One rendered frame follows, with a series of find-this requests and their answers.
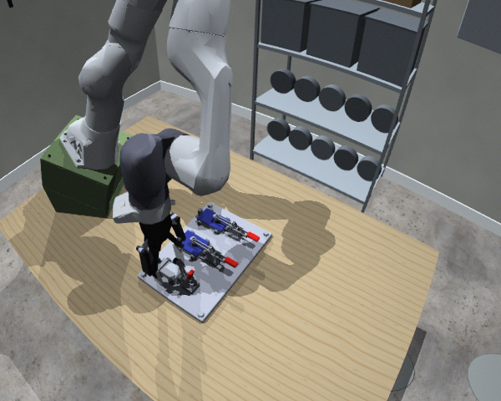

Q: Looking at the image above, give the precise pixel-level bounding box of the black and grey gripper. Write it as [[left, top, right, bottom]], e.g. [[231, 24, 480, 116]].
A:
[[136, 213, 186, 285]]

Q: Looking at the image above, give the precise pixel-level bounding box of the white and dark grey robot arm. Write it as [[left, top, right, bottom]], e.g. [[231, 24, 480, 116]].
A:
[[59, 0, 233, 224]]

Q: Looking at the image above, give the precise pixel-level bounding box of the blue rectangular block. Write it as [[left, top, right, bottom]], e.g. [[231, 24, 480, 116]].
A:
[[197, 208, 227, 233], [182, 230, 210, 259]]

